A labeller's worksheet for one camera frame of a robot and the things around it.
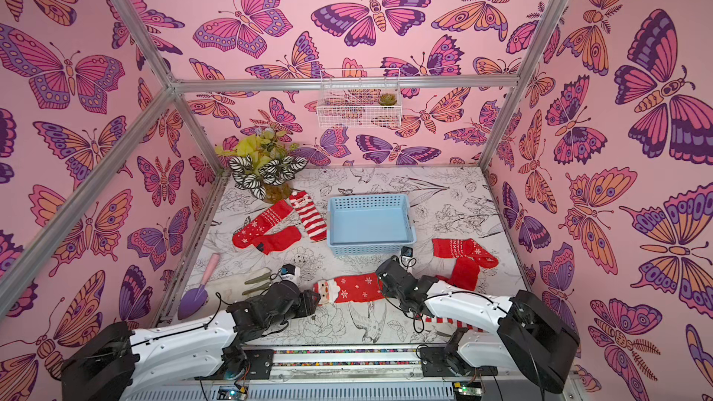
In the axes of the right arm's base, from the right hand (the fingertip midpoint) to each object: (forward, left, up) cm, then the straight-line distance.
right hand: (390, 279), depth 87 cm
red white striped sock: (-20, -11, +28) cm, 36 cm away
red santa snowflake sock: (-3, +13, 0) cm, 13 cm away
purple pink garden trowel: (-7, +61, -1) cm, 61 cm away
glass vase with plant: (+28, +41, +23) cm, 55 cm away
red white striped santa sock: (+23, +29, 0) cm, 37 cm away
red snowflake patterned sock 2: (+9, -27, 0) cm, 28 cm away
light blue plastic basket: (+21, +7, -1) cm, 22 cm away
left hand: (-6, +22, 0) cm, 22 cm away
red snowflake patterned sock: (+17, +48, -1) cm, 51 cm away
